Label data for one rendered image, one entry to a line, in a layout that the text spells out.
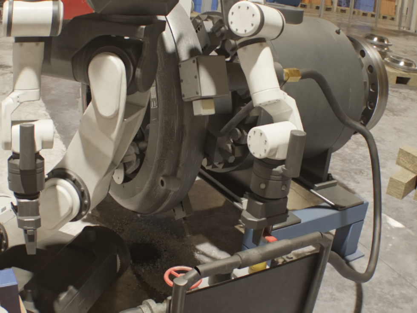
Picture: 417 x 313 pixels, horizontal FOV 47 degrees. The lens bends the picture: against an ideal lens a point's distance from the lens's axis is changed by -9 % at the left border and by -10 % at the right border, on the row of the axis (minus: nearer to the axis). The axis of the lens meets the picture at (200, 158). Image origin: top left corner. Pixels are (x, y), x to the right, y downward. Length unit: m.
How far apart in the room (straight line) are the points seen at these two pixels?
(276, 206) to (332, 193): 0.86
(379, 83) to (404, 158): 0.88
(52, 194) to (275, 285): 0.57
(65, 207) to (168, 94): 0.39
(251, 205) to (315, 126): 0.72
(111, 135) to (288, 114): 0.39
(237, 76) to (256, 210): 0.37
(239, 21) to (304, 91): 0.69
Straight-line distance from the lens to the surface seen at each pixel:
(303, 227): 1.80
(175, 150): 1.39
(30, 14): 1.06
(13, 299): 0.84
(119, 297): 1.73
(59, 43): 1.18
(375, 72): 2.13
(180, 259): 1.93
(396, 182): 2.75
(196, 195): 2.41
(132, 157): 1.54
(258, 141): 1.07
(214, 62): 1.29
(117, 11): 1.09
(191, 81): 1.29
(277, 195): 1.12
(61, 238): 1.72
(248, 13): 1.07
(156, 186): 1.47
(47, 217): 1.31
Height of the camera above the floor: 1.08
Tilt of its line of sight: 23 degrees down
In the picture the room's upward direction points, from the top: 6 degrees clockwise
